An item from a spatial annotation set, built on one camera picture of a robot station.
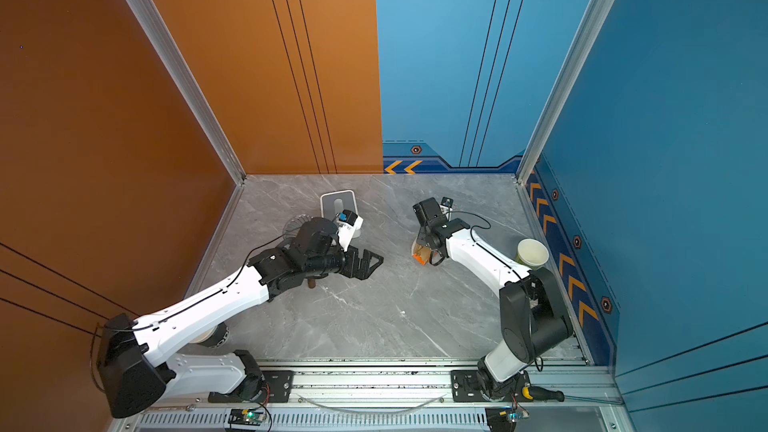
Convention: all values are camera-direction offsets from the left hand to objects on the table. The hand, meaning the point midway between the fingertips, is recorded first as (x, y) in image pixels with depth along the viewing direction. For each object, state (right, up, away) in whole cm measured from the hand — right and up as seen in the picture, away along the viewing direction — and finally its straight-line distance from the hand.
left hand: (372, 253), depth 74 cm
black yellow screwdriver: (+41, -33, -4) cm, 53 cm away
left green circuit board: (-29, -38, -3) cm, 49 cm away
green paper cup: (+48, -3, +16) cm, 50 cm away
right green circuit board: (+32, -38, -4) cm, 50 cm away
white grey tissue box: (-17, +13, +31) cm, 37 cm away
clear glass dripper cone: (-23, +6, +10) cm, 26 cm away
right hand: (+16, +3, +16) cm, 23 cm away
